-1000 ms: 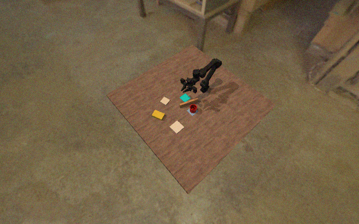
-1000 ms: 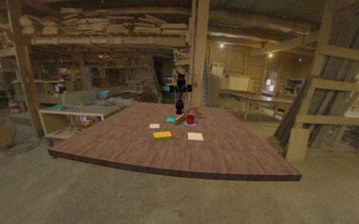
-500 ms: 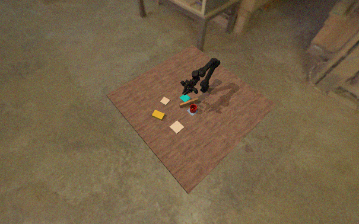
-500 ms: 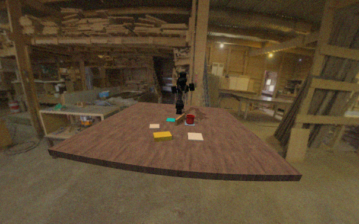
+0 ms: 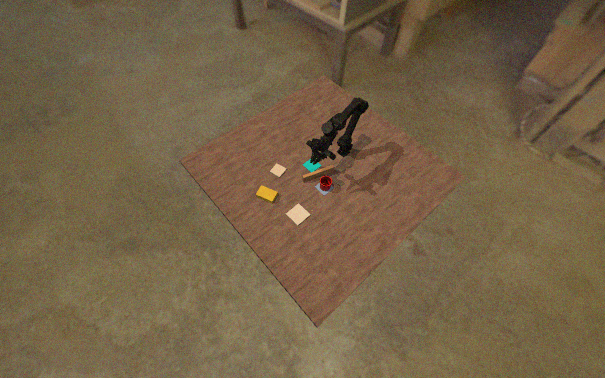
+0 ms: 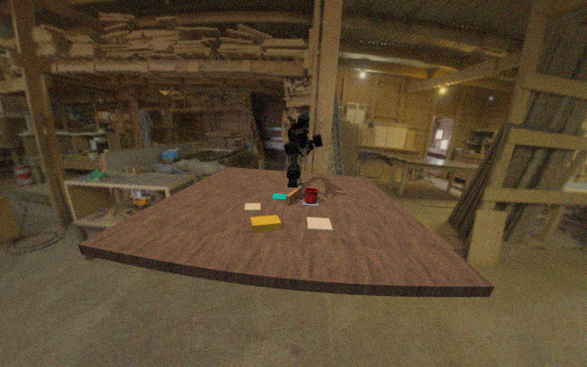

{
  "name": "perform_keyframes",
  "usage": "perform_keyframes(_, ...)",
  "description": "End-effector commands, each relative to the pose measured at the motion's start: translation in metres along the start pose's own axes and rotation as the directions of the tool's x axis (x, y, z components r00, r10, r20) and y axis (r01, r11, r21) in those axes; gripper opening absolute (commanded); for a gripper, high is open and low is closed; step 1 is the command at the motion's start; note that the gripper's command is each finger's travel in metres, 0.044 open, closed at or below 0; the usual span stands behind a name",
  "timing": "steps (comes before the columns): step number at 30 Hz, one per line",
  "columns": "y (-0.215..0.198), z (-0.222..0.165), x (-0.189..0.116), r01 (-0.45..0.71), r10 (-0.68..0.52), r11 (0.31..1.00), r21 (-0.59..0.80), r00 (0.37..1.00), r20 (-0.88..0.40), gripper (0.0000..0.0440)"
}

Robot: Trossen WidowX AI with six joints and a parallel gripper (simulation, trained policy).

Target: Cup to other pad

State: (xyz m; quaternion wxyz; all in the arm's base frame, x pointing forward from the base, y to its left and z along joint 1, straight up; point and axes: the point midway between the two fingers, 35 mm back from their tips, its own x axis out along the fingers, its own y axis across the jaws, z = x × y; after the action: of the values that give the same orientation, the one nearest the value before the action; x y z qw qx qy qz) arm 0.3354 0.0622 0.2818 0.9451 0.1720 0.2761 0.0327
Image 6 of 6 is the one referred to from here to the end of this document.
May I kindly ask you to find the yellow rectangular block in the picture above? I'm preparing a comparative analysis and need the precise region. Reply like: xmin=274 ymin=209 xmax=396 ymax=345
xmin=250 ymin=216 xmax=281 ymax=233

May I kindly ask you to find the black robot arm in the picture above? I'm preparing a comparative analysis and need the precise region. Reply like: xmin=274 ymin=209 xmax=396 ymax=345
xmin=287 ymin=114 xmax=310 ymax=187

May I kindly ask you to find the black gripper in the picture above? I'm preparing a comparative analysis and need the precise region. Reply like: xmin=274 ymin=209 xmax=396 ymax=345
xmin=284 ymin=135 xmax=323 ymax=156

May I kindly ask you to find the red cup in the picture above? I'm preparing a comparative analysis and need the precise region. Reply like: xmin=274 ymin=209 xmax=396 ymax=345
xmin=305 ymin=187 xmax=318 ymax=204

